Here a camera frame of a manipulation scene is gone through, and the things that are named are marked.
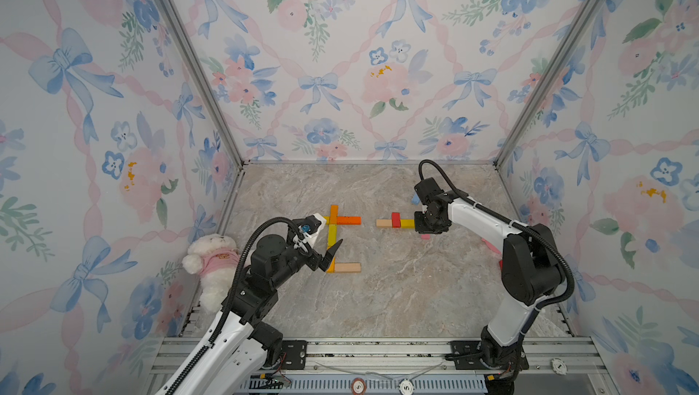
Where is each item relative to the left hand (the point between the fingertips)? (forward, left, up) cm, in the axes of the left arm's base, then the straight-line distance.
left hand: (326, 228), depth 71 cm
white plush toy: (-1, +35, -16) cm, 39 cm away
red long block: (+19, -23, -24) cm, 38 cm away
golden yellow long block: (-9, -2, -3) cm, 10 cm away
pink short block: (+12, -33, -25) cm, 42 cm away
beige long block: (0, -5, -24) cm, 25 cm away
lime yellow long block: (+12, +1, -25) cm, 27 cm away
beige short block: (+17, -18, -25) cm, 35 cm away
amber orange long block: (+21, 0, -24) cm, 32 cm away
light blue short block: (+11, -25, -2) cm, 28 cm away
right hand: (+13, -32, -19) cm, 39 cm away
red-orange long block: (+18, -5, -24) cm, 30 cm away
